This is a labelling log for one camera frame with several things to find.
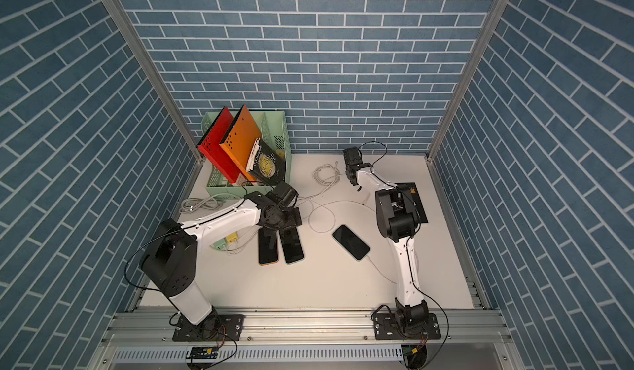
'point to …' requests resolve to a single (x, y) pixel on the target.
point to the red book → (210, 144)
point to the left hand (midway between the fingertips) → (297, 225)
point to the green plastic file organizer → (275, 129)
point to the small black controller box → (203, 353)
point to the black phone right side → (351, 242)
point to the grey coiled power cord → (192, 204)
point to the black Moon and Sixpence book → (267, 163)
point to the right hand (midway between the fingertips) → (367, 172)
